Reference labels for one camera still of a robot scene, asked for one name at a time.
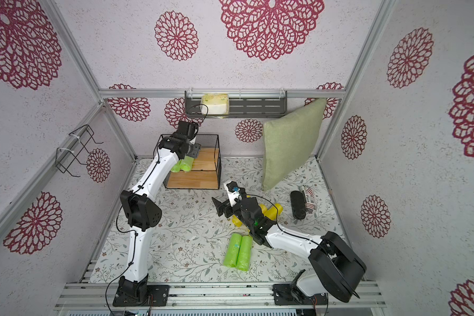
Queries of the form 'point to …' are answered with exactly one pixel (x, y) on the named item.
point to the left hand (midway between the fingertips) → (188, 146)
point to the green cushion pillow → (287, 135)
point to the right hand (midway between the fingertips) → (221, 191)
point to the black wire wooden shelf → (206, 172)
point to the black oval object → (298, 205)
